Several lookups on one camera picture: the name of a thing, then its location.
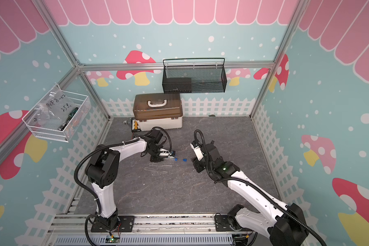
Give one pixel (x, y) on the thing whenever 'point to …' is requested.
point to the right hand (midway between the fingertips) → (194, 156)
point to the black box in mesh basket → (177, 85)
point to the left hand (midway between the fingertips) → (160, 157)
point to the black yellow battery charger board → (135, 126)
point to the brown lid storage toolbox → (163, 110)
